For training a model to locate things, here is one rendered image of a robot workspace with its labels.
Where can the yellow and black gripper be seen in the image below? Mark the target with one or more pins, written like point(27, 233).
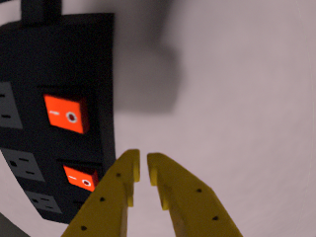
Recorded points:
point(194, 208)

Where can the black power strip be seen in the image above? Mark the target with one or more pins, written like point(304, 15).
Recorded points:
point(56, 105)

